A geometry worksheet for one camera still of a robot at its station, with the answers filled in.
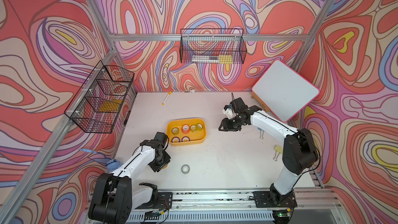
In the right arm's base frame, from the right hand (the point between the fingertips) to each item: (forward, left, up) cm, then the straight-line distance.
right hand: (224, 132), depth 88 cm
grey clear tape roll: (-17, +22, -8) cm, 29 cm away
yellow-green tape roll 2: (+8, +18, -8) cm, 21 cm away
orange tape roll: (-16, +33, -8) cm, 38 cm away
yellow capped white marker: (+35, +39, -7) cm, 53 cm away
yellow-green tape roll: (+6, +30, -7) cm, 31 cm away
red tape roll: (+7, +23, -6) cm, 25 cm away
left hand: (-14, +33, -8) cm, 36 cm away
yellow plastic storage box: (+6, +26, -8) cm, 28 cm away
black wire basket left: (+3, +62, +23) cm, 67 cm away
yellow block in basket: (+3, +55, +23) cm, 60 cm away
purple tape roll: (+2, +29, -8) cm, 31 cm away
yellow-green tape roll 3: (+9, +14, -7) cm, 18 cm away
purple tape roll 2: (+1, +23, -7) cm, 24 cm away
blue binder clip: (-14, -10, +25) cm, 31 cm away
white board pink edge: (+31, -47, 0) cm, 57 cm away
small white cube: (+42, +18, -6) cm, 46 cm away
